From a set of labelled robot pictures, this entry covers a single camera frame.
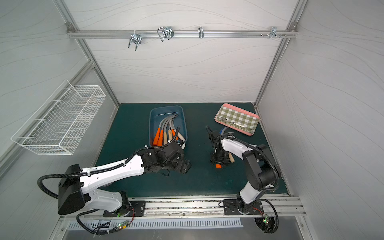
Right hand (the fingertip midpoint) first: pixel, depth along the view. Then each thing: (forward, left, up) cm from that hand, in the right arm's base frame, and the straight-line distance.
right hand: (217, 163), depth 89 cm
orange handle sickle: (+16, +40, +2) cm, 44 cm away
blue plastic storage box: (+34, +45, +4) cm, 56 cm away
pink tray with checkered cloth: (+35, -17, 0) cm, 39 cm away
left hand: (-7, +18, +13) cm, 23 cm away
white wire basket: (+2, +76, +32) cm, 82 cm away
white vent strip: (-34, +63, +1) cm, 71 cm away
